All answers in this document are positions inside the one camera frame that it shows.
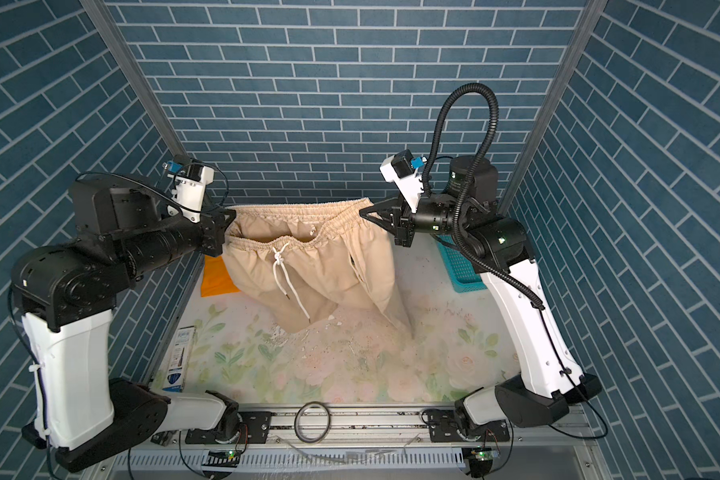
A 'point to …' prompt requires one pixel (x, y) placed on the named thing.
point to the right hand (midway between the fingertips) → (360, 208)
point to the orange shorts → (216, 278)
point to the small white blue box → (179, 363)
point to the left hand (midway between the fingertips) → (235, 212)
